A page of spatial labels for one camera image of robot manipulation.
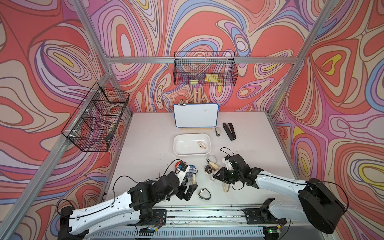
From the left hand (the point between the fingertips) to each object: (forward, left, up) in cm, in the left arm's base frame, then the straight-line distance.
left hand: (192, 183), depth 70 cm
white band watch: (+21, -12, -14) cm, 28 cm away
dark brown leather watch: (+13, -10, -14) cm, 21 cm away
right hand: (+6, -13, -12) cm, 19 cm away
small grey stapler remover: (+41, -18, -11) cm, 46 cm away
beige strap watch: (+6, -1, -9) cm, 11 cm away
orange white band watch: (+29, -6, -12) cm, 32 cm away
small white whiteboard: (+44, -2, +1) cm, 44 cm away
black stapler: (+41, -27, -11) cm, 50 cm away
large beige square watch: (+3, -19, -14) cm, 24 cm away
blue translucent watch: (+12, 0, -12) cm, 16 cm away
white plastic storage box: (+30, 0, -12) cm, 32 cm away
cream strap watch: (+14, -13, -11) cm, 22 cm away
